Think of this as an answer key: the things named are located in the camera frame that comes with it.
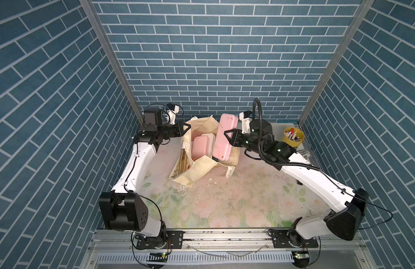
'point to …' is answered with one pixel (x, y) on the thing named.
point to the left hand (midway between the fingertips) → (194, 126)
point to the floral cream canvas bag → (189, 172)
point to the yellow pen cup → (293, 136)
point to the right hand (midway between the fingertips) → (227, 133)
